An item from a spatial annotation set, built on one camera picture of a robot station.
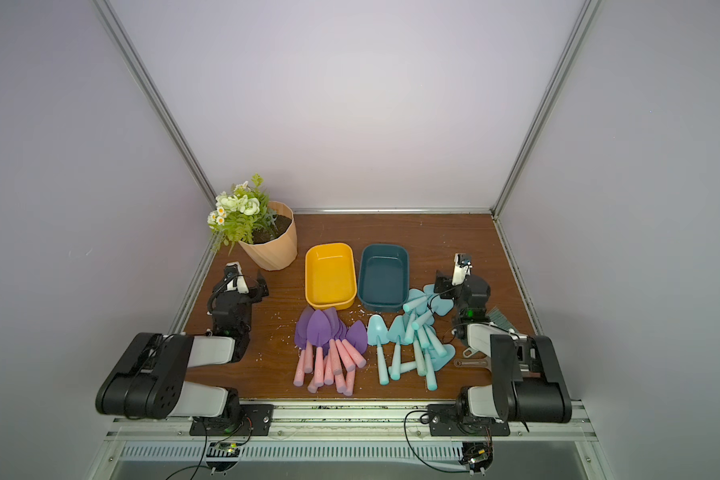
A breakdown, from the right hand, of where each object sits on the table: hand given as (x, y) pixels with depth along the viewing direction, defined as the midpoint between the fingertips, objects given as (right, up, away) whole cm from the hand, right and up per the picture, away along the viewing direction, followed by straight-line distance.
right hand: (457, 262), depth 89 cm
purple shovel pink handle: (-41, -20, -5) cm, 46 cm away
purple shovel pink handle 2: (-44, -26, -11) cm, 53 cm away
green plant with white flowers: (-62, +13, -8) cm, 64 cm away
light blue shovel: (-24, -22, -1) cm, 33 cm away
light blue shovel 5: (-14, -20, -5) cm, 25 cm away
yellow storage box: (-41, -6, +11) cm, 42 cm away
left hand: (-65, -3, -1) cm, 65 cm away
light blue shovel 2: (-19, -22, -1) cm, 29 cm away
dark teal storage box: (-22, -6, +10) cm, 25 cm away
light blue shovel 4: (-5, -14, +5) cm, 16 cm away
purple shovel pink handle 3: (-31, -23, -3) cm, 39 cm away
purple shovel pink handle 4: (-34, -30, -15) cm, 48 cm away
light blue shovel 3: (-12, -13, +2) cm, 18 cm away
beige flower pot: (-57, +4, +2) cm, 57 cm away
